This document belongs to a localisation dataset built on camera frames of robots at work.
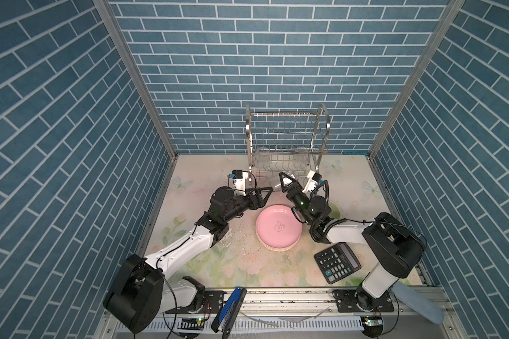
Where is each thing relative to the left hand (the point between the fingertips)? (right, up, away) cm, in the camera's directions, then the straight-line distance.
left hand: (268, 191), depth 76 cm
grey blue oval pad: (+52, -38, -4) cm, 64 cm away
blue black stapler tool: (-14, -41, -8) cm, 44 cm away
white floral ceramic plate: (+4, -24, +8) cm, 26 cm away
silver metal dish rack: (+14, +22, +34) cm, 43 cm away
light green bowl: (+29, -10, +13) cm, 33 cm away
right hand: (+4, +6, +3) cm, 8 cm away
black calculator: (+27, -28, +5) cm, 39 cm away
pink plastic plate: (+4, -17, +15) cm, 23 cm away
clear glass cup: (+3, +2, +1) cm, 4 cm away
